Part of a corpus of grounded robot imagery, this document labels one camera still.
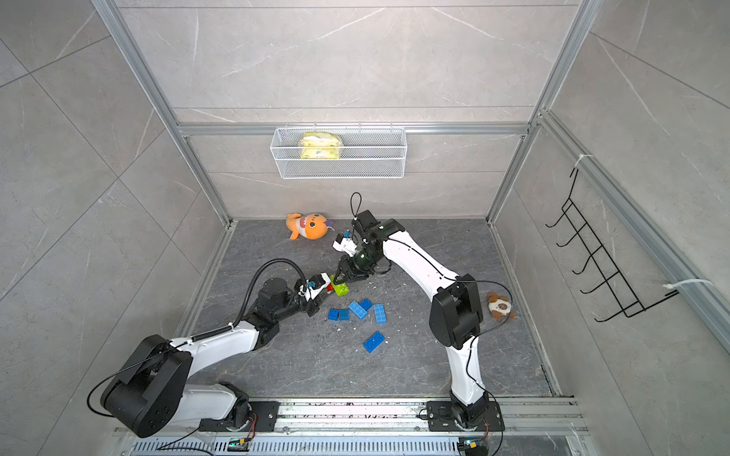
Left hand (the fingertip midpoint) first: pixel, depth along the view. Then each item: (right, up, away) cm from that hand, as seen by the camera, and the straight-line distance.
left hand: (331, 279), depth 84 cm
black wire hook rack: (+69, +1, -19) cm, 72 cm away
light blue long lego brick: (+7, -11, +9) cm, 16 cm away
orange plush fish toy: (-11, +17, +23) cm, 31 cm away
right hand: (+4, 0, -2) cm, 4 cm away
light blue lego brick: (+15, -12, +8) cm, 21 cm away
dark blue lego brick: (+3, -12, +7) cm, 14 cm away
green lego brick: (+3, -2, -5) cm, 6 cm away
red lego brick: (+1, -1, -10) cm, 11 cm away
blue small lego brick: (0, -12, +7) cm, 14 cm away
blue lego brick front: (+13, -19, +2) cm, 23 cm away
